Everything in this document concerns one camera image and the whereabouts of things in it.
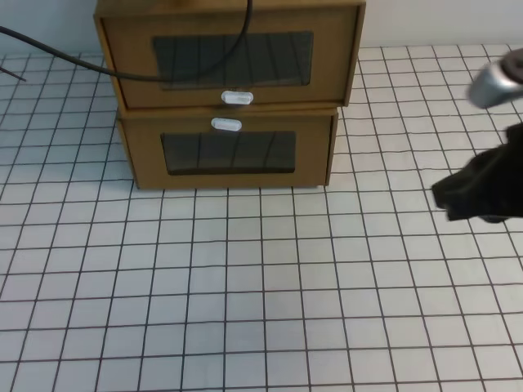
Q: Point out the white box handle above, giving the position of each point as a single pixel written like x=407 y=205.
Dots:
x=226 y=124
x=237 y=97

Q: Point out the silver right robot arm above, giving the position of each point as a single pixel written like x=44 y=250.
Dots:
x=497 y=83

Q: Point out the brown cardboard shoebox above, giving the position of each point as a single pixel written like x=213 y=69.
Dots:
x=274 y=149
x=180 y=54

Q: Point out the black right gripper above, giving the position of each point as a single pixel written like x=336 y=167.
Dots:
x=489 y=186

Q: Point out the white grid tablecloth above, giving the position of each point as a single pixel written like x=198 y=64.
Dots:
x=362 y=285

